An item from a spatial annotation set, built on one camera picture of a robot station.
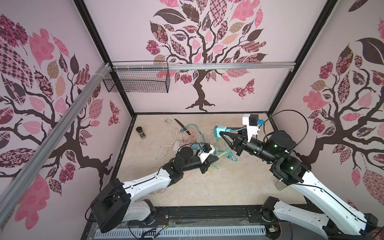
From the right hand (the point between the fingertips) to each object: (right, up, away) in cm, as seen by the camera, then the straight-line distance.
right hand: (223, 130), depth 54 cm
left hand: (0, -16, +20) cm, 25 cm away
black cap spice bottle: (-48, -3, +46) cm, 67 cm away
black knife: (-19, 0, +56) cm, 60 cm away
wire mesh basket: (-58, +40, +68) cm, 98 cm away
